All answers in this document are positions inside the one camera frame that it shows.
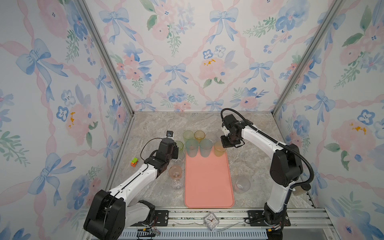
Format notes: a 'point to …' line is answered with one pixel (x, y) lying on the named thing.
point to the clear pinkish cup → (242, 185)
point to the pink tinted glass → (175, 171)
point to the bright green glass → (180, 144)
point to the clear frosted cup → (213, 138)
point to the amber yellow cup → (199, 135)
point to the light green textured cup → (188, 134)
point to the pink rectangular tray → (207, 182)
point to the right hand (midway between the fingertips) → (225, 143)
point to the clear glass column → (180, 156)
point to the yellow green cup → (219, 149)
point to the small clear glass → (177, 183)
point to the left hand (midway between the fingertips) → (173, 144)
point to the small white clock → (211, 221)
